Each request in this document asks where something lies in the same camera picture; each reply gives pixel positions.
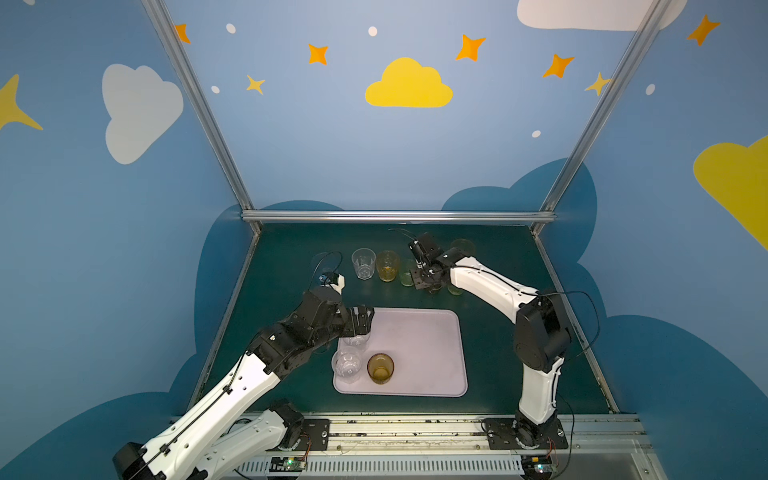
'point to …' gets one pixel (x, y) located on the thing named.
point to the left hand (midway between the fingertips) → (363, 313)
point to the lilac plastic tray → (428, 350)
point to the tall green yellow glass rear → (464, 244)
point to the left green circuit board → (287, 464)
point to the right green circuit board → (537, 465)
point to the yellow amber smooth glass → (387, 262)
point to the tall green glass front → (455, 290)
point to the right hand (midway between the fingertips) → (425, 272)
